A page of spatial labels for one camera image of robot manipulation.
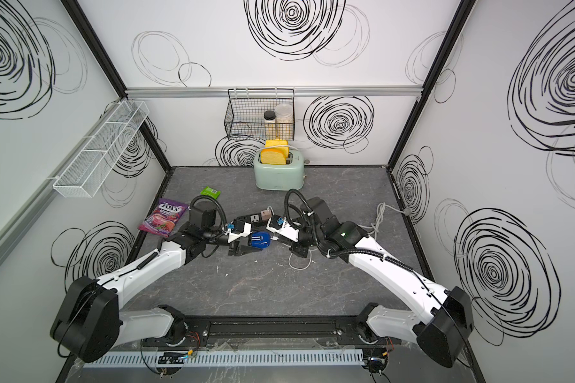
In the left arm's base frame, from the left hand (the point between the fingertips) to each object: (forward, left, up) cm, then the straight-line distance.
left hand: (260, 238), depth 75 cm
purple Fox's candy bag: (+17, +44, -16) cm, 50 cm away
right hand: (-1, -7, +3) cm, 8 cm away
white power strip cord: (+19, -47, -14) cm, 52 cm away
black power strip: (+16, +5, -16) cm, 23 cm away
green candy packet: (+32, +28, -16) cm, 45 cm away
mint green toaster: (+35, -4, -9) cm, 37 cm away
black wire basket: (+50, +11, +11) cm, 52 cm away
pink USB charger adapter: (+16, 0, -11) cm, 19 cm away
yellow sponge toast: (+36, -2, +3) cm, 36 cm away
